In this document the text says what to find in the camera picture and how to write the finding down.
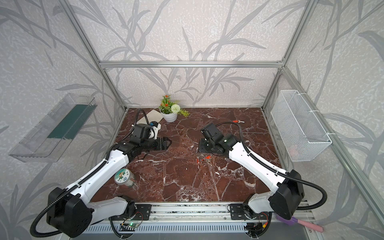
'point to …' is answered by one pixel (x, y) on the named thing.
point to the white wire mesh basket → (302, 136)
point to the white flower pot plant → (169, 110)
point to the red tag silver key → (237, 121)
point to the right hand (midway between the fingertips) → (200, 142)
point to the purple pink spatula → (302, 224)
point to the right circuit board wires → (256, 230)
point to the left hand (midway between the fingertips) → (169, 138)
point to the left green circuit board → (129, 225)
